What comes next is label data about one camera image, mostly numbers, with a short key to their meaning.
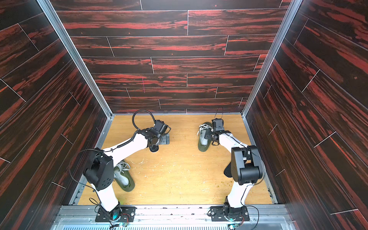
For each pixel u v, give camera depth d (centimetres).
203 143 99
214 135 72
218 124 77
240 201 59
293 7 66
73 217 74
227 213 66
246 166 49
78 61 86
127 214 73
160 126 71
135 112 78
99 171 47
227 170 88
